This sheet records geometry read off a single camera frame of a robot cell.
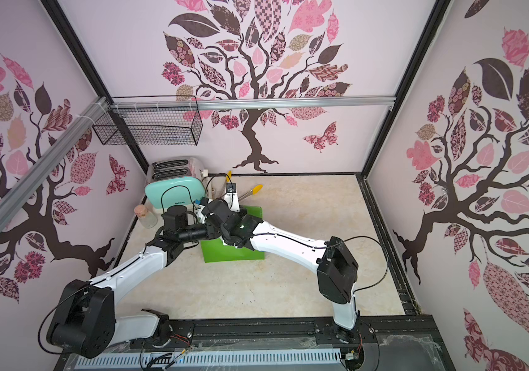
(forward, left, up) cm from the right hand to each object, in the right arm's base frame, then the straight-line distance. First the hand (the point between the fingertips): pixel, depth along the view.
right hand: (226, 205), depth 79 cm
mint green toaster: (+16, +25, -4) cm, 30 cm away
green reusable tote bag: (-10, +6, -14) cm, 19 cm away
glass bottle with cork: (+7, +38, -18) cm, 43 cm away
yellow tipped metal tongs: (+26, -8, -21) cm, 35 cm away
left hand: (-6, -2, -6) cm, 9 cm away
